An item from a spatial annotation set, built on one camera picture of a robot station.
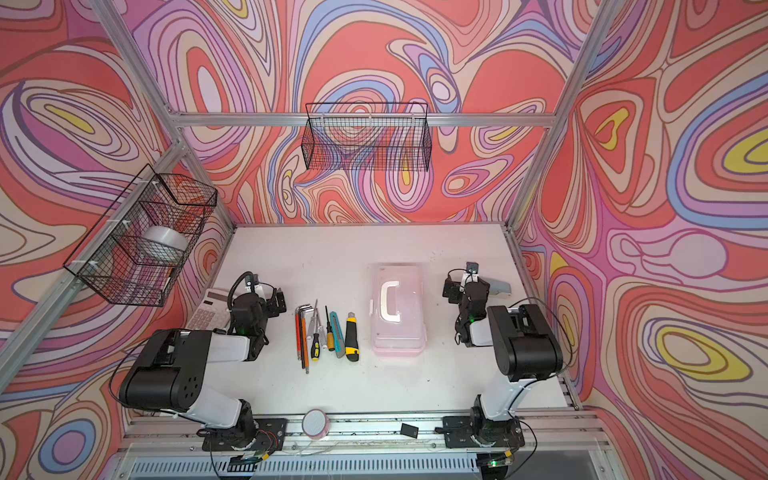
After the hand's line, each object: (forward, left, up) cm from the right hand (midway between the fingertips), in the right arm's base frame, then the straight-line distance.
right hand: (465, 281), depth 97 cm
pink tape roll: (-40, +44, +1) cm, 60 cm away
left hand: (-2, +64, +2) cm, 64 cm away
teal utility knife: (-17, +41, -3) cm, 44 cm away
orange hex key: (-16, +51, -3) cm, 54 cm away
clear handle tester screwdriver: (-17, +46, -4) cm, 49 cm away
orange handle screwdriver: (-16, +44, -3) cm, 46 cm away
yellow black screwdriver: (-20, +48, -3) cm, 52 cm away
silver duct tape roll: (-6, +79, +30) cm, 84 cm away
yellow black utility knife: (-21, +37, -3) cm, 42 cm away
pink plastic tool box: (-14, +23, +7) cm, 28 cm away
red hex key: (-14, +54, -3) cm, 56 cm away
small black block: (-41, +21, -5) cm, 47 cm away
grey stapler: (-2, -12, -3) cm, 12 cm away
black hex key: (-14, +53, -4) cm, 55 cm away
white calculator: (-7, +82, -1) cm, 82 cm away
